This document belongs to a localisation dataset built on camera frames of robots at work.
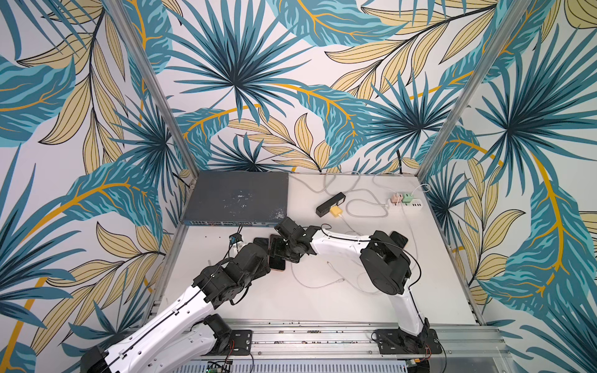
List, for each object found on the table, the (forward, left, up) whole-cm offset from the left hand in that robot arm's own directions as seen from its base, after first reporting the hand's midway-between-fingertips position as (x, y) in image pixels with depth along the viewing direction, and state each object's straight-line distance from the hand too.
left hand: (258, 265), depth 77 cm
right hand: (+2, +1, -10) cm, 10 cm away
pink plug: (+33, -55, -4) cm, 64 cm away
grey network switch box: (+34, +15, -8) cm, 37 cm away
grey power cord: (+43, -31, -10) cm, 54 cm away
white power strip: (+35, -66, -10) cm, 75 cm away
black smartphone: (+15, +2, -11) cm, 19 cm away
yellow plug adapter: (+31, -29, -11) cm, 44 cm away
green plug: (+35, -61, -6) cm, 70 cm away
